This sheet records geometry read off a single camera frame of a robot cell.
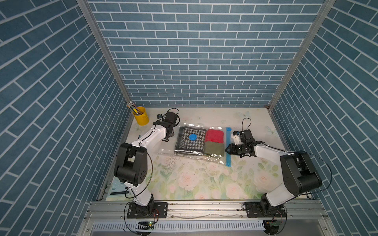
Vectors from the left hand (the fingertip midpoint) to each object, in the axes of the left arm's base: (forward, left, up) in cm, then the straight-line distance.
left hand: (168, 133), depth 93 cm
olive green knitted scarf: (-7, -30, -6) cm, 31 cm away
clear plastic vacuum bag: (-7, 0, -7) cm, 10 cm away
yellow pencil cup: (+14, +20, -2) cm, 24 cm away
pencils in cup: (+18, +26, +4) cm, 32 cm away
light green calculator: (-34, +21, -4) cm, 40 cm away
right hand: (-8, -40, -7) cm, 41 cm away
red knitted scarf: (+3, -31, -7) cm, 32 cm away
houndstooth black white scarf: (-4, -10, -6) cm, 12 cm away
